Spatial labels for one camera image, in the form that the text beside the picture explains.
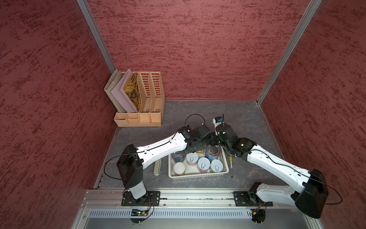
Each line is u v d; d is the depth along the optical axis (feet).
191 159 2.72
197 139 1.82
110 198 2.50
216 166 2.60
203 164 2.65
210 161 2.66
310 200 1.48
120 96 2.95
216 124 2.27
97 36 2.67
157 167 2.69
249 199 2.14
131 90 3.27
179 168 2.57
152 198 2.43
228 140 1.87
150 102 3.99
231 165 2.80
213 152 2.66
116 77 3.10
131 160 1.56
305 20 2.48
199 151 2.84
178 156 2.55
